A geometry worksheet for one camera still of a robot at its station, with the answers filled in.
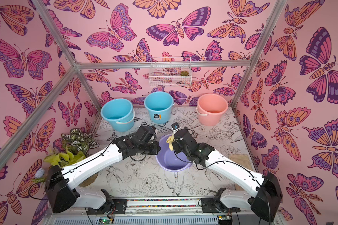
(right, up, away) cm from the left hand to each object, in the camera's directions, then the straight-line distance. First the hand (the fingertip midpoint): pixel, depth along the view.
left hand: (162, 148), depth 77 cm
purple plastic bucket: (+2, -10, +12) cm, 16 cm away
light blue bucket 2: (-4, +27, +27) cm, 38 cm away
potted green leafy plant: (-44, +3, -6) cm, 44 cm away
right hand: (+9, +6, +1) cm, 11 cm away
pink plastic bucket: (+35, +25, +31) cm, 53 cm away
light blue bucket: (-37, +23, +36) cm, 56 cm away
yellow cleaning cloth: (+4, +4, 0) cm, 6 cm away
